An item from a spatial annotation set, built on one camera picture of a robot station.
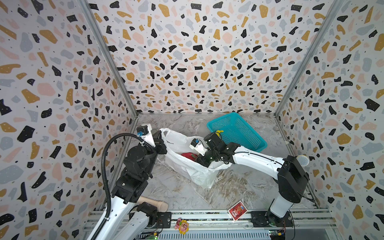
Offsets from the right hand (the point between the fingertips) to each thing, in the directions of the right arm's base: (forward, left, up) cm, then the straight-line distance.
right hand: (192, 159), depth 79 cm
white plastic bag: (-6, 0, -2) cm, 6 cm away
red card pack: (-21, -24, -14) cm, 35 cm away
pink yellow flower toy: (-28, +3, -12) cm, 31 cm away
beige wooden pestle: (-21, +14, -10) cm, 27 cm away
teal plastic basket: (+32, -30, -15) cm, 46 cm away
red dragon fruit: (+6, +2, -6) cm, 9 cm away
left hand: (+2, +13, +23) cm, 26 cm away
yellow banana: (+30, -17, -15) cm, 38 cm away
